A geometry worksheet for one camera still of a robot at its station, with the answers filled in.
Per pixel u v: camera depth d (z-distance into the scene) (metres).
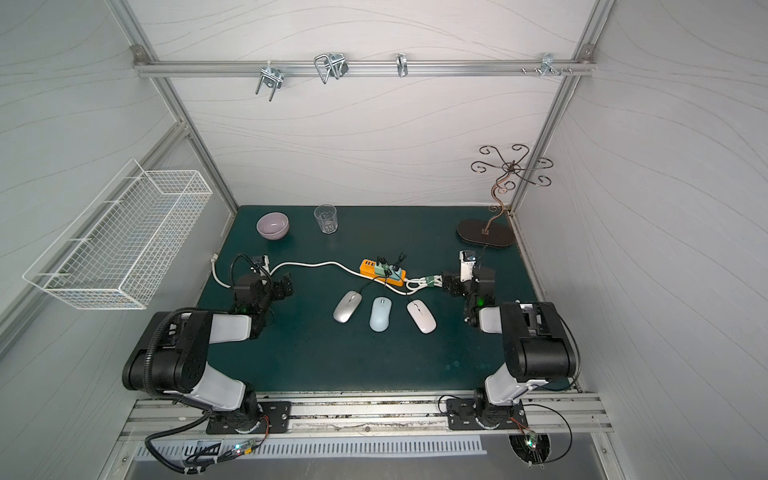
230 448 0.70
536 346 0.46
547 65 0.77
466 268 0.84
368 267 1.01
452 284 0.86
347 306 0.91
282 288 0.86
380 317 0.89
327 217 1.14
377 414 0.75
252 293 0.72
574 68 0.78
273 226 1.11
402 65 0.78
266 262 0.84
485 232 1.11
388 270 0.92
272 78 0.78
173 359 0.45
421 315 0.90
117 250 0.68
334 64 0.77
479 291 0.73
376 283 0.99
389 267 0.92
